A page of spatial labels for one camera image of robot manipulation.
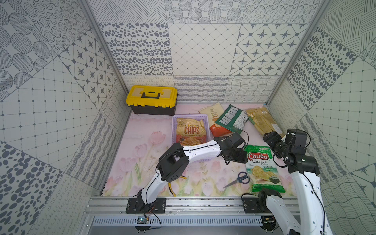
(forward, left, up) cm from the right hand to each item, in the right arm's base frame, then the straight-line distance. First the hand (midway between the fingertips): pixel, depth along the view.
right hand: (268, 140), depth 74 cm
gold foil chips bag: (+28, -13, -20) cm, 37 cm away
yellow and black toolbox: (+35, +69, -4) cm, 77 cm away
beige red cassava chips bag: (+38, +23, -20) cm, 49 cm away
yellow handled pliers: (-17, +52, -21) cm, 58 cm away
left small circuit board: (-32, +64, -23) cm, 75 cm away
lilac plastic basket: (+28, +31, -15) cm, 44 cm away
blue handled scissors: (-11, +10, -23) cm, 27 cm away
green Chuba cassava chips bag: (-9, -2, -21) cm, 23 cm away
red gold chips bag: (+18, +41, -20) cm, 49 cm away
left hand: (-4, +9, -12) cm, 16 cm away
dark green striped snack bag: (+30, +9, -19) cm, 37 cm away
